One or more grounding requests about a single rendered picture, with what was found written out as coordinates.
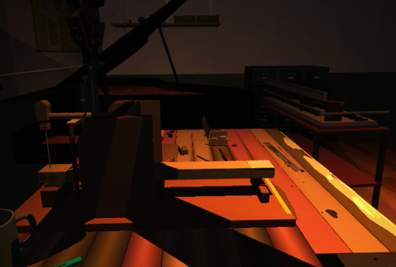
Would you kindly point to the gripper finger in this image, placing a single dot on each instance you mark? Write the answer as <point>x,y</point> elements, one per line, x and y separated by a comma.
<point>75,30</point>
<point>98,36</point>

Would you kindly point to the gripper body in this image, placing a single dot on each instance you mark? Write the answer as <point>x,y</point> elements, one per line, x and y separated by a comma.
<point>89,11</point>

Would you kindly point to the black grand piano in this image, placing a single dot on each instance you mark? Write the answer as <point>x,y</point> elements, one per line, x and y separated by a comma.
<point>185,99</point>

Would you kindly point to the dark wooden key model body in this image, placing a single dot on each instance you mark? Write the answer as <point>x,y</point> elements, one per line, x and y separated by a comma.
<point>123,168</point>

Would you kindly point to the light wooden key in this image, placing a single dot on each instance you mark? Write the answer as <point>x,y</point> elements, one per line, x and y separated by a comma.
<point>216,169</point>

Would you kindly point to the dark wooden key stop block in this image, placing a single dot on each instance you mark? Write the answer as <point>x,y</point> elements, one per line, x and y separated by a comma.
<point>264,193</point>

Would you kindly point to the grey horizontal rod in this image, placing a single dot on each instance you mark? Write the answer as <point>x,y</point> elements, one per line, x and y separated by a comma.
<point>37,72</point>

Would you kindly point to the wooden hammer with felt head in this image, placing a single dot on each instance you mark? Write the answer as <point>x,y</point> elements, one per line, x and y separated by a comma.
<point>43,109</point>

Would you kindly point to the brown round disc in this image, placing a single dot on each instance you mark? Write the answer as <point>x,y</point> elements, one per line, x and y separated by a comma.
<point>169,152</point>

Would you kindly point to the small wooden block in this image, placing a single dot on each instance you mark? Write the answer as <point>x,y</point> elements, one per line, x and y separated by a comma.
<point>183,150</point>

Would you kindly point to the wooden block with dark holes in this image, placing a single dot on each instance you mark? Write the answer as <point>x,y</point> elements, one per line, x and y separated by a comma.
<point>54,173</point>

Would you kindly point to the small open-lid box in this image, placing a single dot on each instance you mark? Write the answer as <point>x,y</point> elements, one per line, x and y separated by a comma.
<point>216,138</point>

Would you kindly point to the dark drawer cabinet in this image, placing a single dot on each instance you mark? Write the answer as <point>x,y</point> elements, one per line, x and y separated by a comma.
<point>287,76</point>

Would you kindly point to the cream mug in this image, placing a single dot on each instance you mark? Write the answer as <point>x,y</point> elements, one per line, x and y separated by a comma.
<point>6,239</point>

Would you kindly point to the steel ruler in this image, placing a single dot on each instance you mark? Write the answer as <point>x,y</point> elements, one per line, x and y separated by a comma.
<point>283,157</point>

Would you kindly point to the piano action assembly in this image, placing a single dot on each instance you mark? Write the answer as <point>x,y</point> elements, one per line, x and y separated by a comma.
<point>312,103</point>

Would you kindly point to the green flat bar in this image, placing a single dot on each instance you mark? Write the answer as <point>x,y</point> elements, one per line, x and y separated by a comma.
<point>69,261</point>

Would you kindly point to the yellow strip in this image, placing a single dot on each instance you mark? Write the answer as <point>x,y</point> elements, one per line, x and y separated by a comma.
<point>278,195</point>

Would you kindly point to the red metal-legged table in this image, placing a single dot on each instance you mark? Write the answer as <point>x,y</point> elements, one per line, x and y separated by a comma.
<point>349,129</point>

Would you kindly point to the grey metal plate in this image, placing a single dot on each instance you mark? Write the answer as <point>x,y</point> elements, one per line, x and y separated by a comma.
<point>368,260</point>

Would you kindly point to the yellow wall poster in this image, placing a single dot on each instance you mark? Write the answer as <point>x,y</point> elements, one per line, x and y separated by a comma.
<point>51,10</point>

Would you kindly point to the grey metal post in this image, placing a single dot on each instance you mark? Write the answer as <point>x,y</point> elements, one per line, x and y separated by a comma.
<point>92,90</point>

